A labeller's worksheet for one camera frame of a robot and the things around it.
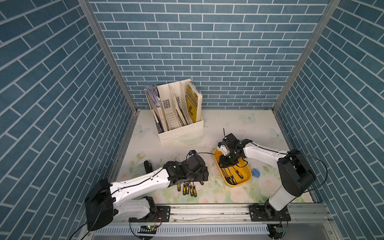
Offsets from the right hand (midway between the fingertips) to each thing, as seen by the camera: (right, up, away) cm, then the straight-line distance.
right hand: (221, 165), depth 88 cm
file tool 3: (-25, -10, -6) cm, 27 cm away
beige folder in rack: (-27, +34, +5) cm, 44 cm away
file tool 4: (-21, -11, -8) cm, 25 cm away
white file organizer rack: (-28, +35, +5) cm, 45 cm away
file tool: (+6, -6, -2) cm, 9 cm away
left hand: (-10, -2, -12) cm, 16 cm away
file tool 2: (+9, -4, -2) cm, 10 cm away
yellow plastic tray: (+8, +4, -14) cm, 17 cm away
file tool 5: (-18, -11, -8) cm, 22 cm away
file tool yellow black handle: (+3, -6, -4) cm, 8 cm away
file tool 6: (-16, -12, -8) cm, 21 cm away
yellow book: (-17, +41, +8) cm, 45 cm away
